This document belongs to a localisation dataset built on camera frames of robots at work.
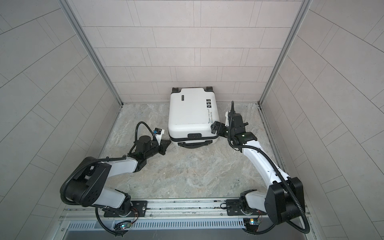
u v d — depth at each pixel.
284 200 0.39
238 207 0.71
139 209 0.71
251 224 0.68
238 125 0.61
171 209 0.72
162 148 0.77
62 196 0.39
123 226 0.65
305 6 0.71
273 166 0.44
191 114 0.86
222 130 0.72
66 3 0.70
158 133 0.76
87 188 0.42
